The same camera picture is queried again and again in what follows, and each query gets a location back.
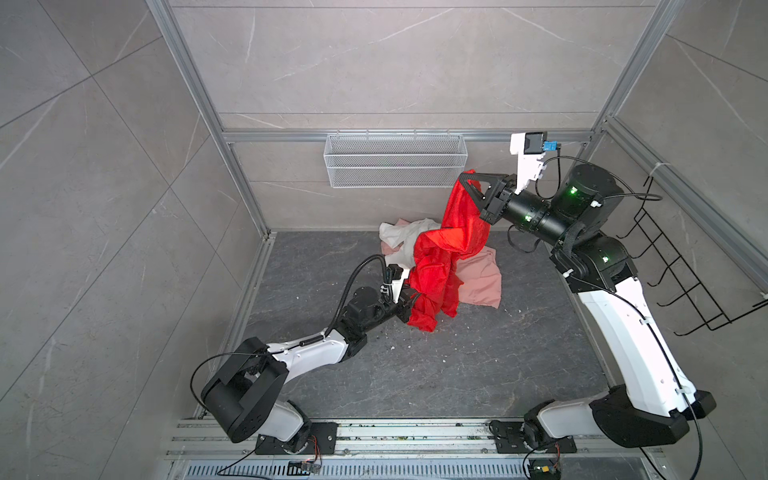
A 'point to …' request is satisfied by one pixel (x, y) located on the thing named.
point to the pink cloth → (478, 269)
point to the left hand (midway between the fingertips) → (422, 282)
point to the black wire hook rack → (697, 304)
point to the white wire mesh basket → (395, 160)
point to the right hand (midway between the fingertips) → (460, 176)
